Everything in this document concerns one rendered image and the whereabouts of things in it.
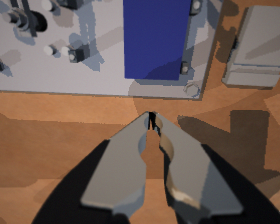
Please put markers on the dark blue plate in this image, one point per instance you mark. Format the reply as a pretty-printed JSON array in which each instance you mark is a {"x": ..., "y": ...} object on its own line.
[{"x": 154, "y": 37}]

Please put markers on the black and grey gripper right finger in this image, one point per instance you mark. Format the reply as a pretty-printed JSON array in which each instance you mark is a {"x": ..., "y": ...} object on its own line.
[{"x": 201, "y": 184}]

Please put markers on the toggle clamp with red handle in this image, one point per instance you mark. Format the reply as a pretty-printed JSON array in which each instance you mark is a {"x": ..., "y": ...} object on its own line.
[{"x": 24, "y": 19}]

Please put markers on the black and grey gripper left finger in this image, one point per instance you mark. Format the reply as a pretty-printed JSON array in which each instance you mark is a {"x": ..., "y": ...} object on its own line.
[{"x": 110, "y": 179}]

